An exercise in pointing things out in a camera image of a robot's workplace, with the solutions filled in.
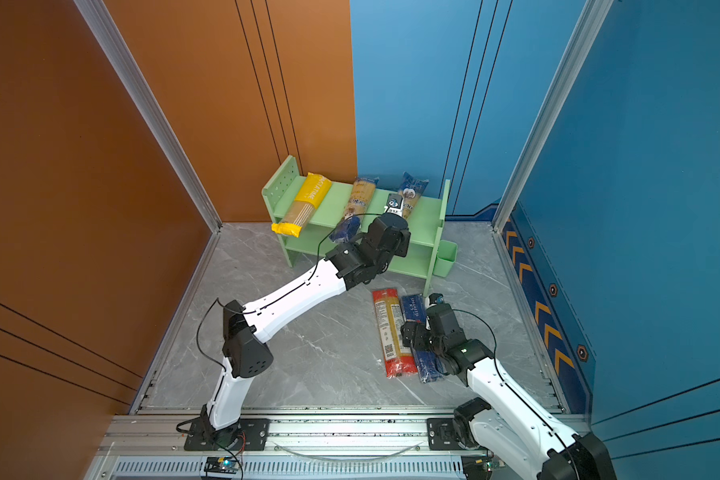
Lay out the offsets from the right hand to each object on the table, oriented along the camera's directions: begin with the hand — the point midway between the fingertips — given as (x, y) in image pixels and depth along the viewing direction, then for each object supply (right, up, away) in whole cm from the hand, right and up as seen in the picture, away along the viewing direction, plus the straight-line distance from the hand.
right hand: (414, 330), depth 84 cm
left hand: (-5, +30, -7) cm, 31 cm away
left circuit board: (-48, -29, -13) cm, 58 cm away
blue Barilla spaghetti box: (+3, -8, -3) cm, 9 cm away
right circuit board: (+13, -29, -13) cm, 35 cm away
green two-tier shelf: (-28, +33, +2) cm, 43 cm away
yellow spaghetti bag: (-30, +41, +5) cm, 51 cm away
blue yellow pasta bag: (-1, +40, 0) cm, 40 cm away
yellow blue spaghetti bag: (-18, +29, -7) cm, 35 cm away
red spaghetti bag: (-6, +2, +8) cm, 10 cm away
